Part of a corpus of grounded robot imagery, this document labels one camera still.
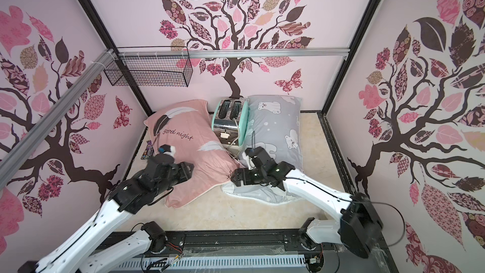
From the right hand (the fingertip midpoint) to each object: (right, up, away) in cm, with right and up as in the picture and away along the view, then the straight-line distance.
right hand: (240, 175), depth 78 cm
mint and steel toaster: (-6, +24, +14) cm, 28 cm away
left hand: (-19, +3, -5) cm, 20 cm away
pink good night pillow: (-28, +18, +13) cm, 36 cm away
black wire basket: (-47, +52, +17) cm, 72 cm away
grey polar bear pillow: (+16, +23, +15) cm, 32 cm away
